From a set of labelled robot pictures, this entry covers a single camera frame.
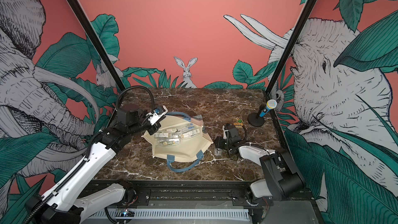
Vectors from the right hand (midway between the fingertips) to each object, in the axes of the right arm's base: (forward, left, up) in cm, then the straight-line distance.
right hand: (216, 139), depth 92 cm
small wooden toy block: (+13, -16, -2) cm, 20 cm away
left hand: (0, +27, +26) cm, 37 cm away
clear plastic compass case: (+4, +16, +2) cm, 16 cm away
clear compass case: (-1, +29, +5) cm, 30 cm away
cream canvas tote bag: (-1, +21, +2) cm, 21 cm away
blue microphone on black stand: (+17, -29, -3) cm, 33 cm away
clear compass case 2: (-4, +28, +3) cm, 28 cm away
